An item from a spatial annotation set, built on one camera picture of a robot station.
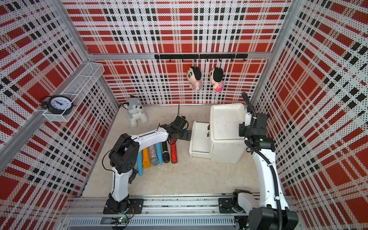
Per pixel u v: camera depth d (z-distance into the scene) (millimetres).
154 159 868
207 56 884
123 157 518
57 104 636
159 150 921
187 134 866
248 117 660
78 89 797
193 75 908
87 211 723
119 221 693
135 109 968
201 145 985
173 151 929
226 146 725
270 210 367
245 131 663
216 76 958
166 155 902
